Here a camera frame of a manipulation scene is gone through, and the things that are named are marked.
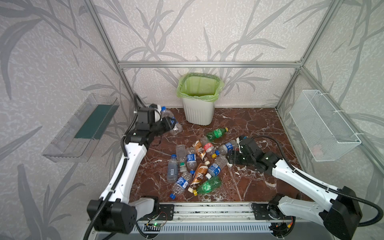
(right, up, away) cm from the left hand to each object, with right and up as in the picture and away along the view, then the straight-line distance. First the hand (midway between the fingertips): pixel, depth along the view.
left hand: (176, 117), depth 75 cm
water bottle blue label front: (+2, -36, +5) cm, 37 cm away
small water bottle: (0, -6, +2) cm, 6 cm away
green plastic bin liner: (+11, +22, +30) cm, 39 cm away
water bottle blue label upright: (+7, -27, +11) cm, 30 cm away
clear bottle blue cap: (-4, -30, +8) cm, 31 cm away
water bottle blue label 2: (+20, -29, +7) cm, 36 cm away
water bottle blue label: (+29, -19, +18) cm, 39 cm away
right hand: (+29, -19, +7) cm, 35 cm away
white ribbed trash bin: (+11, +3, +21) cm, 24 cm away
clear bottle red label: (+17, -18, +17) cm, 30 cm away
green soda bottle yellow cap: (+23, -11, +24) cm, 35 cm away
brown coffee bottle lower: (+12, -30, +7) cm, 34 cm away
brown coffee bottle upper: (+11, -18, +19) cm, 28 cm away
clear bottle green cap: (0, -24, +16) cm, 29 cm away
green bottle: (+19, -35, +2) cm, 40 cm away
